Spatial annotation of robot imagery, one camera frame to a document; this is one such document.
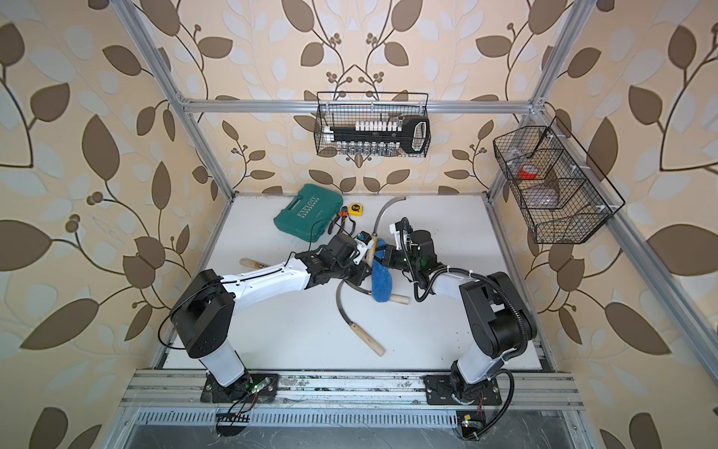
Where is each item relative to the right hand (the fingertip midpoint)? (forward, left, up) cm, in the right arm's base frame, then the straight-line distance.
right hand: (370, 253), depth 89 cm
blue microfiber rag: (-9, -3, 0) cm, 9 cm away
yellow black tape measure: (+29, +5, -10) cm, 31 cm away
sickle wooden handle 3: (-23, +2, -11) cm, 26 cm away
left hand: (-4, +1, 0) cm, 4 cm away
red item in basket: (+13, -47, +21) cm, 53 cm away
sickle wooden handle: (+4, +43, -10) cm, 45 cm away
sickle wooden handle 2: (-2, -1, +6) cm, 6 cm away
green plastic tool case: (+24, +23, -6) cm, 34 cm away
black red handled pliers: (+27, +10, -10) cm, 31 cm away
